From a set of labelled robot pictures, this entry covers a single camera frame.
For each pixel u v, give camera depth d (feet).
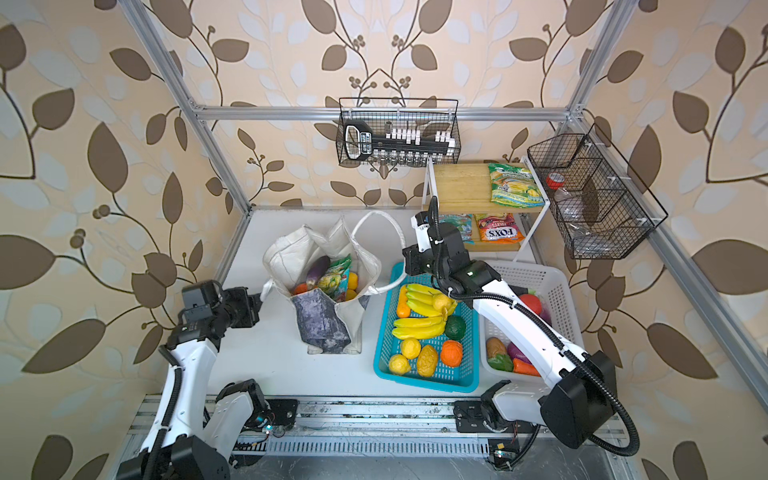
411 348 2.66
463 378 2.57
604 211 2.40
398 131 2.70
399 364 2.54
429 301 2.94
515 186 2.49
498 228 2.96
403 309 2.92
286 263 2.77
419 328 2.79
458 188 2.64
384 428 2.42
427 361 2.58
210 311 1.99
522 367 2.50
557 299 2.89
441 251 1.86
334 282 2.90
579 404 1.25
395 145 2.76
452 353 2.59
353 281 3.10
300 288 2.80
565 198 2.29
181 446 1.31
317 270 3.01
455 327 2.74
